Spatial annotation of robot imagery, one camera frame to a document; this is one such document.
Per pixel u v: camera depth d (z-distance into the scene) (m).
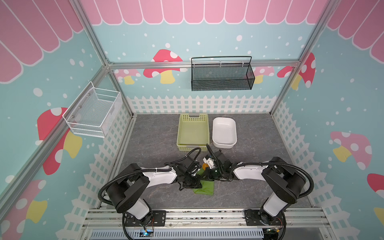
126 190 0.44
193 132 1.10
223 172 0.70
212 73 0.96
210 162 0.84
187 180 0.74
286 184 0.46
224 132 1.07
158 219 0.74
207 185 0.84
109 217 0.76
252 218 0.74
